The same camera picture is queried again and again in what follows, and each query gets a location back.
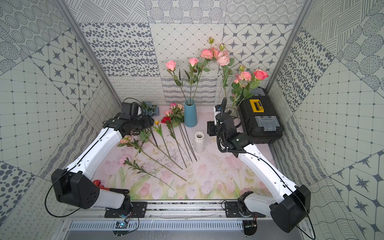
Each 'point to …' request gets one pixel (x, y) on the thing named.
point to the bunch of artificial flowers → (156, 140)
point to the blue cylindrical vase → (190, 113)
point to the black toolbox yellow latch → (261, 121)
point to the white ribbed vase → (199, 143)
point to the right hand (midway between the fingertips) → (213, 123)
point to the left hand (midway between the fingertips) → (154, 121)
